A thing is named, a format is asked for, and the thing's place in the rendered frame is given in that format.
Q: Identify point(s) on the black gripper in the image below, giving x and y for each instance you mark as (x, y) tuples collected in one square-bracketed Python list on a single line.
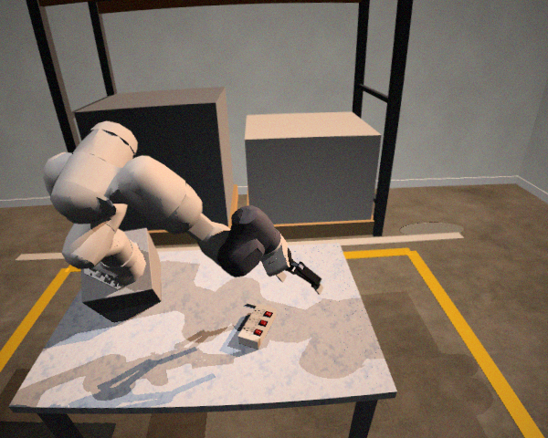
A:
[(304, 272)]

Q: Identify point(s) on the beige power strip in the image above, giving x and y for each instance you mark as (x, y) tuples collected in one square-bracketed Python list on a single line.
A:
[(257, 326)]

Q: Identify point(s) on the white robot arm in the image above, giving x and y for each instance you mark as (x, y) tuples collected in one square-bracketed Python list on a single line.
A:
[(101, 178)]

